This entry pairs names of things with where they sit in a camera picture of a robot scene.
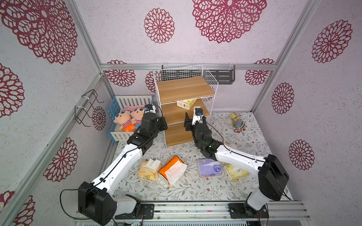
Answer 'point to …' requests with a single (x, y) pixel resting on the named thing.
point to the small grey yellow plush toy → (237, 122)
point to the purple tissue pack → (209, 167)
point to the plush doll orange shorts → (124, 117)
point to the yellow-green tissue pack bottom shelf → (234, 173)
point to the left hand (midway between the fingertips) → (165, 119)
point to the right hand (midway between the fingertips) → (195, 113)
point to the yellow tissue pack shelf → (186, 104)
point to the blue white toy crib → (118, 102)
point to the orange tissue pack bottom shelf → (172, 170)
